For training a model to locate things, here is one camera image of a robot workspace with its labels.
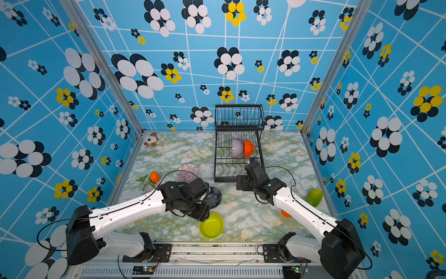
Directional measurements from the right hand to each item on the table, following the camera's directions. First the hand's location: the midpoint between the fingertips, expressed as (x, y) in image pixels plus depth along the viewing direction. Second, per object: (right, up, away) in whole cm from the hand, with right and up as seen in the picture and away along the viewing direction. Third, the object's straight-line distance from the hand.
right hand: (247, 179), depth 83 cm
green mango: (+34, -9, +2) cm, 35 cm away
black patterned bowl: (-17, -11, +6) cm, 21 cm away
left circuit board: (-42, -35, -13) cm, 56 cm away
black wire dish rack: (-3, +34, +37) cm, 50 cm away
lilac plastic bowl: (-4, +15, +16) cm, 22 cm away
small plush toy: (-60, +20, +29) cm, 69 cm away
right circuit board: (+17, -36, -13) cm, 41 cm away
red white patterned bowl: (-33, +1, +15) cm, 36 cm away
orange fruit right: (+18, -17, 0) cm, 25 cm away
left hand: (-18, -13, -9) cm, 24 cm away
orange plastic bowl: (+3, +15, +16) cm, 22 cm away
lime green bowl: (-17, -21, -4) cm, 27 cm away
